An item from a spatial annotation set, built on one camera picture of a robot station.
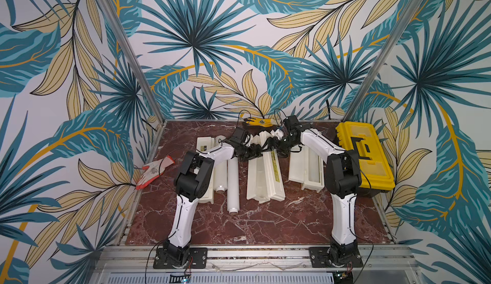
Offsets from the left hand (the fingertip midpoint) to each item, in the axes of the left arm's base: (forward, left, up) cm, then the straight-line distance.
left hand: (261, 156), depth 98 cm
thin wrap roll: (-16, +13, -1) cm, 21 cm away
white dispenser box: (+4, +29, +4) cm, 30 cm away
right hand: (0, -3, +4) cm, 5 cm away
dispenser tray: (-18, +3, +3) cm, 18 cm away
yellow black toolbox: (+3, -48, +13) cm, 50 cm away
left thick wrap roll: (-8, +20, 0) cm, 21 cm away
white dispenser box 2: (-11, -4, +8) cm, 14 cm away
